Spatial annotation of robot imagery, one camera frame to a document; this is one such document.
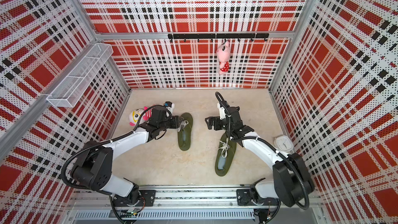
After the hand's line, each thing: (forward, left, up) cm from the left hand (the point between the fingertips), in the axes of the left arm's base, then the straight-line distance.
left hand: (181, 118), depth 91 cm
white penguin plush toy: (+4, +31, -3) cm, 31 cm away
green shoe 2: (-6, -1, -8) cm, 10 cm away
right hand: (-3, -19, +5) cm, 20 cm away
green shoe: (-21, -25, -4) cm, 32 cm away
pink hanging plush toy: (+31, -25, +24) cm, 46 cm away
